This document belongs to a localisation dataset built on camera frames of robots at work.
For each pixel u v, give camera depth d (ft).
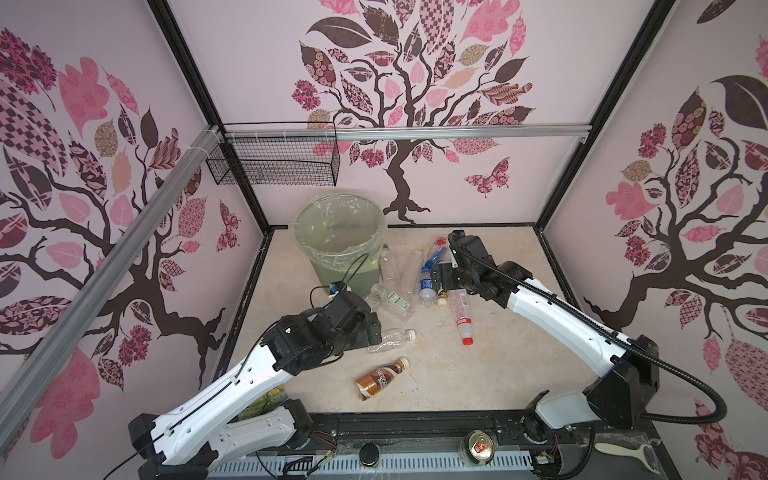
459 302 3.03
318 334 1.55
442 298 3.18
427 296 3.17
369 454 2.06
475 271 1.90
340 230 3.18
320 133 3.00
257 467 2.29
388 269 3.30
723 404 1.20
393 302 3.02
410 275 3.39
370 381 2.54
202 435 1.26
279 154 3.11
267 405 2.52
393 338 2.96
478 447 2.04
